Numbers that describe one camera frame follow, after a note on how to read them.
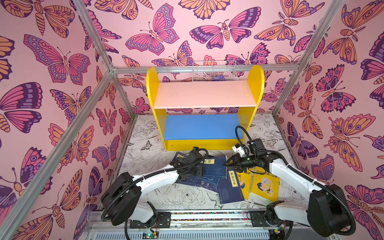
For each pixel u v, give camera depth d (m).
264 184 0.83
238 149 0.79
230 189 0.80
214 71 0.93
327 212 0.40
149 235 0.72
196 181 0.82
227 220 0.75
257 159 0.65
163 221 0.73
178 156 0.95
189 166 0.60
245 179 0.86
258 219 0.73
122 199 0.42
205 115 1.25
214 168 0.83
